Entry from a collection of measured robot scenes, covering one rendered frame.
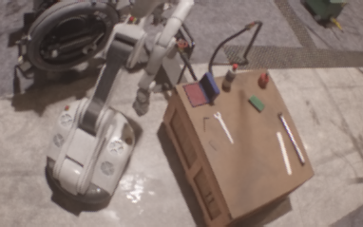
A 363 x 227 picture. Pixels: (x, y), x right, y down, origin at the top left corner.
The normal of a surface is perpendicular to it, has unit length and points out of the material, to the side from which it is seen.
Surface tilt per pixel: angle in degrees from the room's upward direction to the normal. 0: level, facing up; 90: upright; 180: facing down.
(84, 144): 15
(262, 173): 0
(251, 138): 0
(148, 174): 0
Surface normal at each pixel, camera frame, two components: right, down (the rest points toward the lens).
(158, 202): 0.20, -0.48
